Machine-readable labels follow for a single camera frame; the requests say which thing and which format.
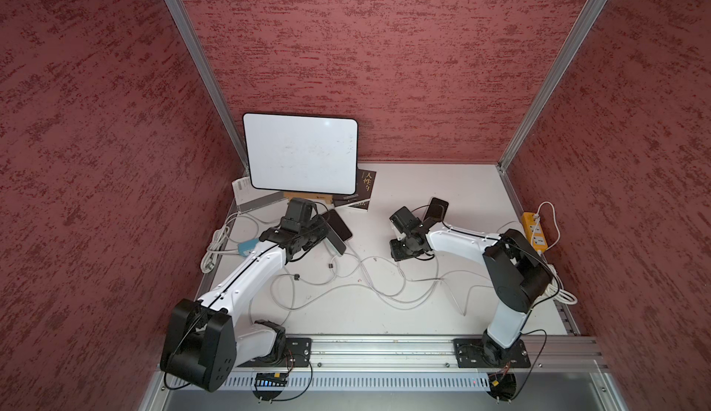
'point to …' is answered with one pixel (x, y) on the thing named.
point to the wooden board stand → (315, 197)
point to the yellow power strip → (534, 230)
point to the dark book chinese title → (365, 180)
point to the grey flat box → (250, 200)
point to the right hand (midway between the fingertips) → (397, 257)
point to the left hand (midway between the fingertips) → (329, 232)
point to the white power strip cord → (559, 292)
